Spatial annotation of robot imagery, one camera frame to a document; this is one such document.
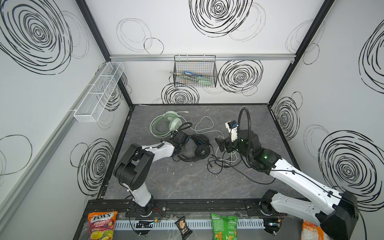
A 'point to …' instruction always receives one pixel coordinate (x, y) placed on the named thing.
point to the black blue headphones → (201, 145)
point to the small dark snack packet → (181, 225)
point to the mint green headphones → (162, 126)
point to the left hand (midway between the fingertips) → (182, 149)
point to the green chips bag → (224, 228)
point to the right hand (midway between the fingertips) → (221, 135)
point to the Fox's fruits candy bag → (101, 225)
